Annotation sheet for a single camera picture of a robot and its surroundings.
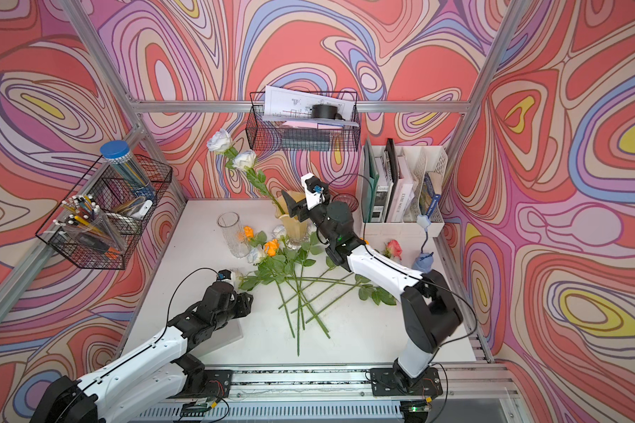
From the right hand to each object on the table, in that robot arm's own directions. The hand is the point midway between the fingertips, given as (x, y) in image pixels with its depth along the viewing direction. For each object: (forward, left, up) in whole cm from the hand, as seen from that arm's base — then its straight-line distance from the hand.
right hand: (296, 189), depth 76 cm
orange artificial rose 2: (-5, +9, -30) cm, 32 cm away
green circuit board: (-48, +30, -36) cm, 67 cm away
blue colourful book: (+12, -50, -18) cm, 54 cm away
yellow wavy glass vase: (+2, +3, -22) cm, 22 cm away
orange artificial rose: (+7, +18, -32) cm, 37 cm away
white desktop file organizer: (+30, -48, -14) cm, 58 cm away
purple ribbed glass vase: (+10, -18, -15) cm, 26 cm away
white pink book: (+10, -36, -13) cm, 40 cm away
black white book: (+15, -33, -6) cm, 37 cm away
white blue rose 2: (-12, +18, -33) cm, 39 cm away
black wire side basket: (-8, +50, +1) cm, 51 cm away
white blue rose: (-4, +17, -28) cm, 32 cm away
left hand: (-20, +17, -29) cm, 39 cm away
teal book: (+9, -24, -4) cm, 26 cm away
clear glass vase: (+5, +26, -26) cm, 37 cm away
